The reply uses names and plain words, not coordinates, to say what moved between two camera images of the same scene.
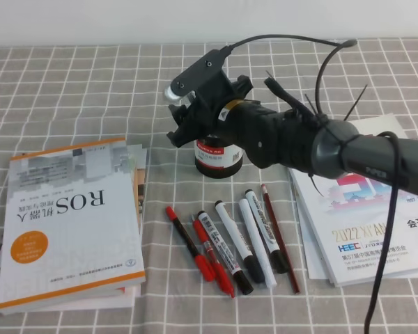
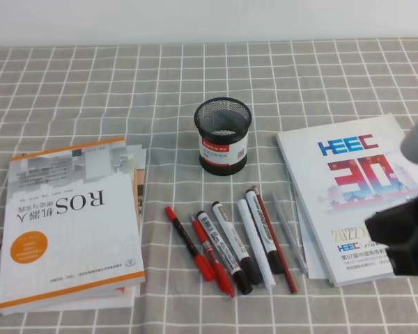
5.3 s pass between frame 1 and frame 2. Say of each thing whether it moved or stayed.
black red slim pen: stayed
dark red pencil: moved
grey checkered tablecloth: stayed
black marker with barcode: stayed
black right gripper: moved
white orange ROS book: stayed
